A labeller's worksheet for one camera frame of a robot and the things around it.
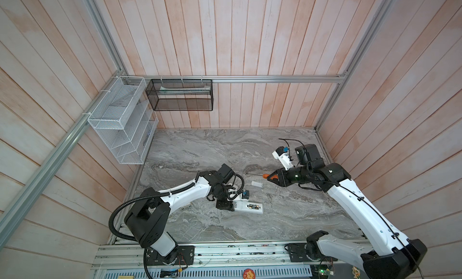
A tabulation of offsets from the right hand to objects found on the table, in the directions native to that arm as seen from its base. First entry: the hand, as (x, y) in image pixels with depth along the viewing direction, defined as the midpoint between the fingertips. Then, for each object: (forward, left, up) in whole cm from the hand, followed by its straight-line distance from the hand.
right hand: (269, 177), depth 73 cm
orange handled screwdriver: (0, +2, +1) cm, 2 cm away
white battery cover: (+8, +2, -22) cm, 24 cm away
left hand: (-6, +16, -16) cm, 24 cm away
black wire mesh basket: (+51, +47, +4) cm, 70 cm away
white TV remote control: (-7, +8, -15) cm, 19 cm away
